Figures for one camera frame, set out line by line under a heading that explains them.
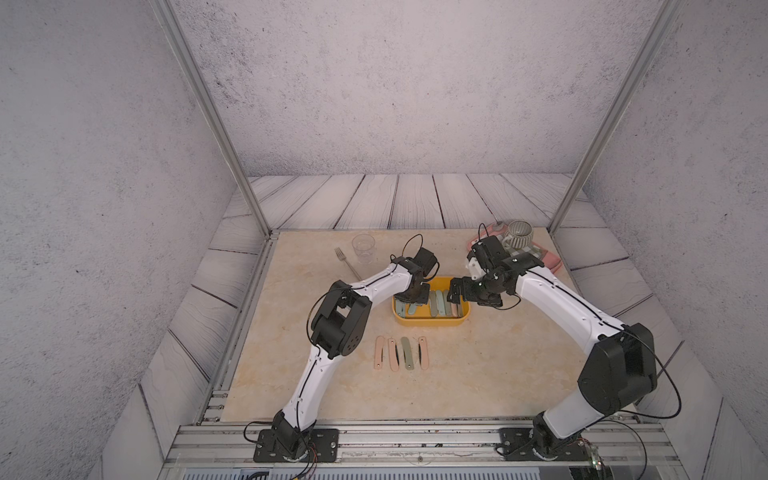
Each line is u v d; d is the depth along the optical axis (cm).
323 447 73
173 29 72
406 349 89
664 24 71
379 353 89
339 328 36
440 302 95
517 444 72
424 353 88
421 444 74
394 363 87
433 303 100
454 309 96
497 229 120
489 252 70
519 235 112
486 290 73
